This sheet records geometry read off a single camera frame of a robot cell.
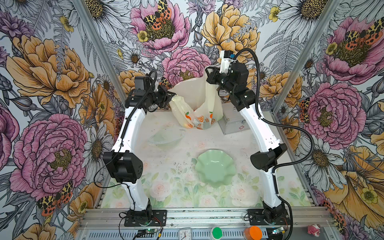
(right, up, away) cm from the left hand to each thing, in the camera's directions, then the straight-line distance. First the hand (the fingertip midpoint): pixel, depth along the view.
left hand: (177, 97), depth 78 cm
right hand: (+14, +11, -7) cm, 19 cm away
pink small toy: (+62, -61, -10) cm, 87 cm away
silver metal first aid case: (+32, -12, +18) cm, 39 cm away
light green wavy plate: (+22, -40, +14) cm, 48 cm away
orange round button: (+33, -59, -14) cm, 70 cm away
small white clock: (+5, -64, -9) cm, 65 cm away
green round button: (+18, -59, -15) cm, 63 cm away
